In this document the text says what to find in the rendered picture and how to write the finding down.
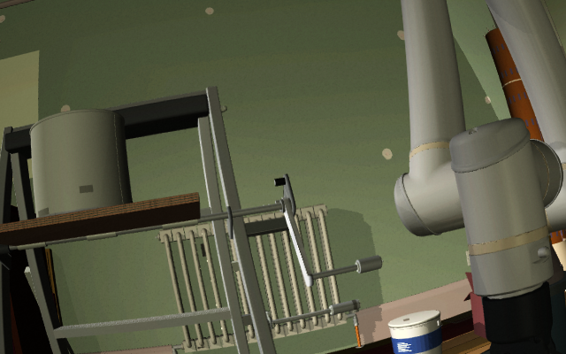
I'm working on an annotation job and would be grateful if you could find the white flat link bar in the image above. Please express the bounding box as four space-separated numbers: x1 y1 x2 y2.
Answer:
281 198 316 288

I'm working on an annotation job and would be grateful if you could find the grey spreader bar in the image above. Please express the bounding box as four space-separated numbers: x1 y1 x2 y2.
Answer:
7 201 285 252

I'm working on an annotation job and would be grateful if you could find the brown wooden paint shelf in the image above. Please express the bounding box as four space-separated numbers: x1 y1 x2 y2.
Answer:
0 191 202 247

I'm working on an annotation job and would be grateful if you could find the grey empty kettle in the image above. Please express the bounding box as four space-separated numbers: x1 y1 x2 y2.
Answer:
29 109 134 219

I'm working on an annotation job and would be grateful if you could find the white paint can blue label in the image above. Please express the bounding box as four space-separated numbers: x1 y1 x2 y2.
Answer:
387 309 444 354

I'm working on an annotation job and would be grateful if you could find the grey latch with black knob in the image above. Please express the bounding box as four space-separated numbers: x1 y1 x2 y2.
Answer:
272 173 298 218

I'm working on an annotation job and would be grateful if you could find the dark red box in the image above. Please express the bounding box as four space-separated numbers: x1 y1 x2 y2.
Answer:
463 271 487 338

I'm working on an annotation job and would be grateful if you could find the orange paper roll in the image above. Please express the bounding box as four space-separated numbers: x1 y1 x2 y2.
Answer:
485 27 566 247

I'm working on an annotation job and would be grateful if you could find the grey stepladder frame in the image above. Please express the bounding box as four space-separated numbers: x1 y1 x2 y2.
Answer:
0 86 284 354

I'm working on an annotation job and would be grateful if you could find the beige wall radiator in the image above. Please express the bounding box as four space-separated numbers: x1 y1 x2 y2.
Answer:
157 204 351 353

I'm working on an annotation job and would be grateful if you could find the grey rod with round handle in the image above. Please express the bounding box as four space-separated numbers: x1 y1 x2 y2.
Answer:
268 299 362 327
309 255 384 281

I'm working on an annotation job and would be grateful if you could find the orange handled tool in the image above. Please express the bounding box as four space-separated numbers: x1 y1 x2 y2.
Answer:
352 312 363 349

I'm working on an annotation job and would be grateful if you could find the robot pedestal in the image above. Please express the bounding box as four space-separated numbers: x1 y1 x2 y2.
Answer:
480 281 559 354

